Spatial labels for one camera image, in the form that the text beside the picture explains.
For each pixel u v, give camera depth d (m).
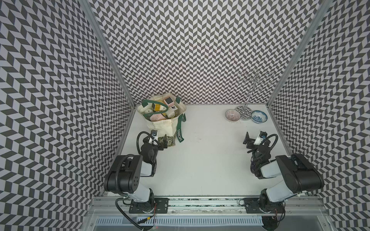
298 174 0.45
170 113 0.93
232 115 1.08
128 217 0.66
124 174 0.45
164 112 0.90
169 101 0.94
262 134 0.74
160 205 0.73
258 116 1.08
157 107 0.94
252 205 0.74
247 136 0.82
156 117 0.87
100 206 0.74
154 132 0.78
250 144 0.81
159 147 0.80
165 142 0.85
